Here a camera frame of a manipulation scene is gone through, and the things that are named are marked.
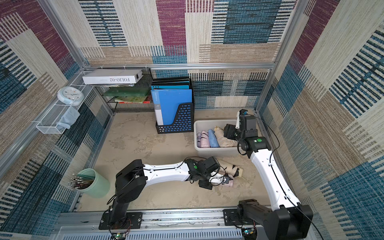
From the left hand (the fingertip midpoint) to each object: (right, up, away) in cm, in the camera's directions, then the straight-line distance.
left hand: (213, 174), depth 84 cm
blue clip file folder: (-27, +40, +6) cm, 49 cm away
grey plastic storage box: (-6, +27, +13) cm, 30 cm away
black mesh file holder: (-17, +29, +15) cm, 37 cm away
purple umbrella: (-7, +20, +13) cm, 25 cm away
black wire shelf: (-48, +45, +18) cm, 68 cm away
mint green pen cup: (-55, -2, -13) cm, 56 cm away
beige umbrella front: (+6, +17, +6) cm, 20 cm away
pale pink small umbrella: (-4, +18, +10) cm, 21 cm away
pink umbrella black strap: (+5, 0, -14) cm, 15 cm away
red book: (-41, +43, +16) cm, 62 cm away
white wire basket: (-76, +27, -15) cm, 82 cm away
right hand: (+9, +26, -5) cm, 28 cm away
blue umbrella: (+1, +18, +10) cm, 20 cm away
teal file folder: (-25, +50, +8) cm, 57 cm away
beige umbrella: (+9, +2, +1) cm, 10 cm away
